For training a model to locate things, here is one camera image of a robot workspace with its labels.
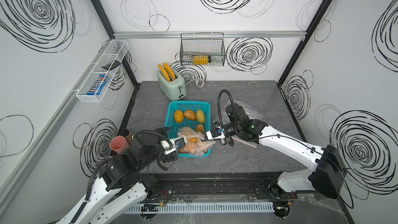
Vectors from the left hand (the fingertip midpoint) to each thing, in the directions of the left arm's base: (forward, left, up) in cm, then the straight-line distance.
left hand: (173, 135), depth 66 cm
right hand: (+1, -13, -2) cm, 13 cm away
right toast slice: (+48, +10, -5) cm, 50 cm away
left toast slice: (+45, +13, -4) cm, 47 cm away
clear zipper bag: (+1, -9, -10) cm, 14 cm away
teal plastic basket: (+21, +4, -21) cm, 30 cm away
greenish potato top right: (+23, -11, -20) cm, 33 cm away
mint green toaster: (+39, +6, -14) cm, 42 cm away
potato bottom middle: (+24, -5, -20) cm, 31 cm away
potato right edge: (+15, -11, -20) cm, 27 cm away
